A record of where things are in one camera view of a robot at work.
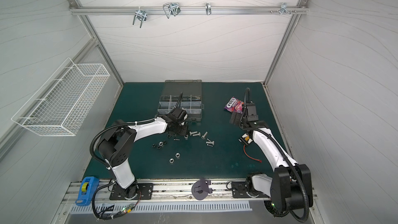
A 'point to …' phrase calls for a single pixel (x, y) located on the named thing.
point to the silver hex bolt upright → (203, 137)
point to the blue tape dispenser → (88, 188)
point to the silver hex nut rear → (178, 155)
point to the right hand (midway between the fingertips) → (243, 114)
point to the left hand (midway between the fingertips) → (188, 129)
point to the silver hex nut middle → (186, 136)
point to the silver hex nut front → (171, 160)
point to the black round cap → (200, 189)
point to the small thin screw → (176, 139)
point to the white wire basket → (56, 105)
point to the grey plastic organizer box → (192, 99)
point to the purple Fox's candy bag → (235, 105)
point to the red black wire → (259, 160)
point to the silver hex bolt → (195, 134)
